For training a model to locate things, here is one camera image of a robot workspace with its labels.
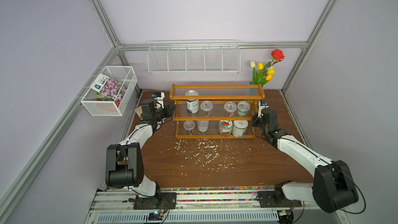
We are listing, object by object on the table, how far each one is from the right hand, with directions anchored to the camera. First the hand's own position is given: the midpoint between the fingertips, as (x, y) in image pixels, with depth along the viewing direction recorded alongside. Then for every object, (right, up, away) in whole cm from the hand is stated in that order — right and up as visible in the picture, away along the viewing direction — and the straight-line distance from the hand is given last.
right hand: (256, 112), depth 88 cm
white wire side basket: (-82, +4, -14) cm, 83 cm away
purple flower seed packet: (-76, +12, -14) cm, 78 cm away
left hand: (-46, +3, +1) cm, 46 cm away
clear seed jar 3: (-9, +3, -3) cm, 10 cm away
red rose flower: (+13, +33, +1) cm, 35 cm away
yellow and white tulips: (+8, +24, +8) cm, 27 cm away
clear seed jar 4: (-39, -8, +5) cm, 40 cm away
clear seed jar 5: (-31, -9, +6) cm, 33 cm away
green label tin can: (-36, +4, -5) cm, 37 cm away
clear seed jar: (-29, +3, -3) cm, 29 cm away
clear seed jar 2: (-16, +3, -3) cm, 17 cm away
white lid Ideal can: (-10, -9, -1) cm, 14 cm away
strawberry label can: (-18, -9, +1) cm, 20 cm away
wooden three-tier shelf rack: (-24, +1, -5) cm, 24 cm away
